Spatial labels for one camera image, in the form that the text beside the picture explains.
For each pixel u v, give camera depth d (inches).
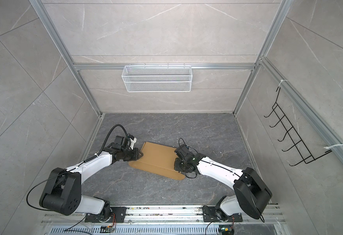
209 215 28.7
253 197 16.3
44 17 27.8
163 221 28.7
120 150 27.7
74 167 19.1
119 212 29.2
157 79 39.6
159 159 35.4
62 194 16.8
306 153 23.3
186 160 25.5
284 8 27.4
